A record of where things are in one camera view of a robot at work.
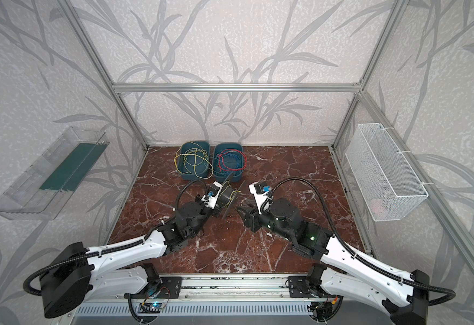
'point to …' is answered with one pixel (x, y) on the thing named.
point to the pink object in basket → (378, 208)
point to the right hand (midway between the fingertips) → (242, 198)
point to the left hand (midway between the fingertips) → (223, 183)
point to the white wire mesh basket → (389, 189)
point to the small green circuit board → (156, 305)
